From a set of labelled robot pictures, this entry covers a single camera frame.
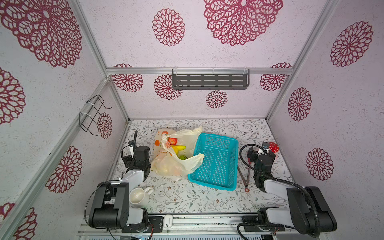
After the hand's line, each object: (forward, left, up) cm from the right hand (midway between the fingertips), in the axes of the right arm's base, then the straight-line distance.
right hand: (262, 146), depth 86 cm
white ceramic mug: (-27, +69, -12) cm, 75 cm away
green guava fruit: (-4, +46, -8) cm, 47 cm away
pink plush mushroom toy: (+6, -12, -9) cm, 16 cm away
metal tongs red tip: (-16, +9, -13) cm, 23 cm away
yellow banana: (+5, +52, -10) cm, 53 cm away
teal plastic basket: (-7, +23, -15) cm, 28 cm away
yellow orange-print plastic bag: (-11, +55, -2) cm, 56 cm away
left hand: (-6, +76, -4) cm, 77 cm away
